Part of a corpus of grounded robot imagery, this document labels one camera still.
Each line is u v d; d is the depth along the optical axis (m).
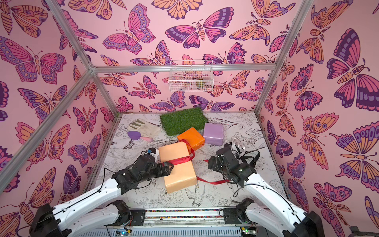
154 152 0.73
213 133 1.08
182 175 0.79
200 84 0.94
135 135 1.08
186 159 0.81
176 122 1.10
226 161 0.59
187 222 0.73
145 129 1.10
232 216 0.73
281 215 0.42
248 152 0.97
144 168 0.60
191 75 0.95
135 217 0.73
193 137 0.97
